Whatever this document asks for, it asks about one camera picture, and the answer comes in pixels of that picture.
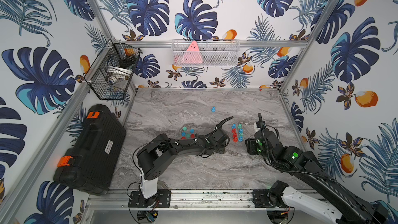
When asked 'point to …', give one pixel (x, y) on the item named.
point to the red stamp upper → (233, 130)
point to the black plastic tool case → (87, 166)
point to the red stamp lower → (235, 139)
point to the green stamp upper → (240, 126)
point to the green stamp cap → (185, 128)
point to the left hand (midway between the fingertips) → (222, 144)
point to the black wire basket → (110, 76)
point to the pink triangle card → (193, 55)
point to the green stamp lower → (241, 134)
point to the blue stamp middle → (240, 130)
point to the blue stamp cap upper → (192, 130)
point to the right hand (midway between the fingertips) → (249, 140)
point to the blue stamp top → (233, 126)
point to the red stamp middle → (235, 135)
